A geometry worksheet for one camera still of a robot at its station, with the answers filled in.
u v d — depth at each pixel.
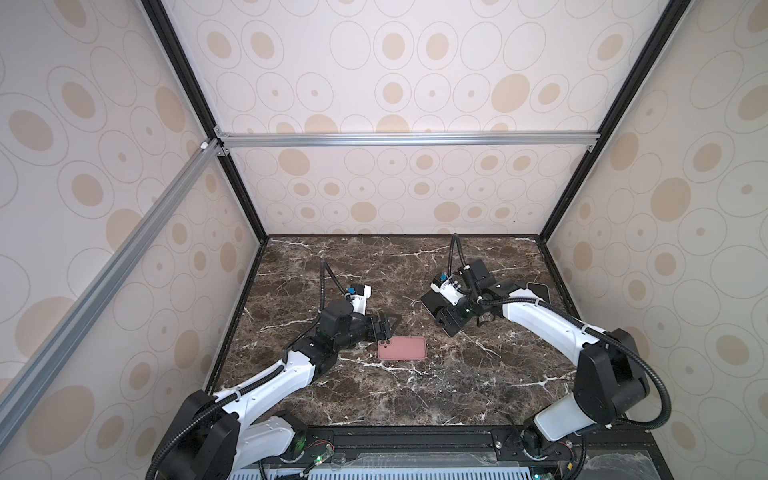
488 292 0.63
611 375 0.44
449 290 0.78
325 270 0.70
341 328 0.62
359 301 0.73
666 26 0.69
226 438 0.39
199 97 0.81
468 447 0.74
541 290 1.05
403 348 0.90
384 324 0.71
